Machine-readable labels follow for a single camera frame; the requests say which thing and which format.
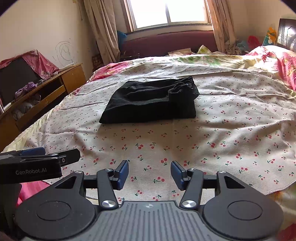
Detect black pants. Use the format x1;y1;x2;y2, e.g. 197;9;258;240
99;76;199;124

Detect television with pink cover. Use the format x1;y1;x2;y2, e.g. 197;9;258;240
1;50;60;108

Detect cherry print white cloth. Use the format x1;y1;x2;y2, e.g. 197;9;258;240
23;67;296;210

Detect floral pink yellow bedsheet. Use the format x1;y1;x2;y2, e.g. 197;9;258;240
2;45;296;241

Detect left beige curtain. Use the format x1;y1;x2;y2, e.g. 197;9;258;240
84;0;120;65

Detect beige curtain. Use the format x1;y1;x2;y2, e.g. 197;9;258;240
206;0;236;55
84;0;120;65

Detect maroon sofa bench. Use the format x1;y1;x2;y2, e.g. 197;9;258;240
120;31;218;61

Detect window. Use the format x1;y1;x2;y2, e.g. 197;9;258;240
121;1;211;32

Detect clutter pile by headboard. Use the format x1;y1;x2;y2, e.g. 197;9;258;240
225;27;277;55

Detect dark wooden headboard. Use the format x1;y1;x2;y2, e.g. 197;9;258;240
277;19;296;52

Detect right beige curtain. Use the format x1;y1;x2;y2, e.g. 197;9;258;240
206;0;236;55

